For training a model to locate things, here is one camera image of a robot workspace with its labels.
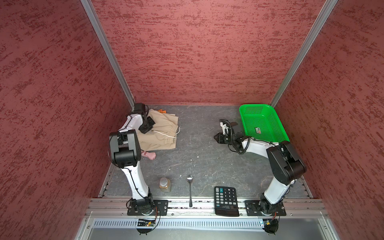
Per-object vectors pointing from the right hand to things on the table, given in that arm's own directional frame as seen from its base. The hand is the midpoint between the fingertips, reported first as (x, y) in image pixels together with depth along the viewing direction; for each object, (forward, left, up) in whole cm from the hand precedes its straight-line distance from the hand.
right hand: (214, 139), depth 95 cm
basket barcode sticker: (+10, -34, -5) cm, 35 cm away
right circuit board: (-46, -23, -7) cm, 52 cm away
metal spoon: (-23, +16, -4) cm, 28 cm away
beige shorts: (+3, +33, +2) cm, 33 cm away
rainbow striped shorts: (+29, +38, -2) cm, 47 cm away
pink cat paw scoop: (-9, +40, -2) cm, 41 cm away
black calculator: (-36, -3, -3) cm, 36 cm away
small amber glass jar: (-29, +28, +5) cm, 40 cm away
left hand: (+9, +41, +2) cm, 42 cm away
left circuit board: (-43, +39, -7) cm, 58 cm away
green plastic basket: (+17, -39, -5) cm, 42 cm away
